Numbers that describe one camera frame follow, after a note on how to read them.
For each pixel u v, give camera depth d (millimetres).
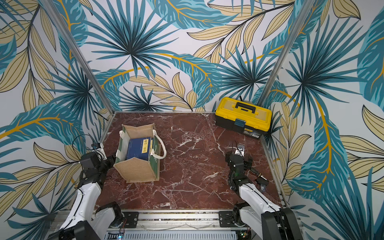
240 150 719
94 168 618
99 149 717
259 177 872
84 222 419
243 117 957
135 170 748
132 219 733
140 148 838
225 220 735
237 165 639
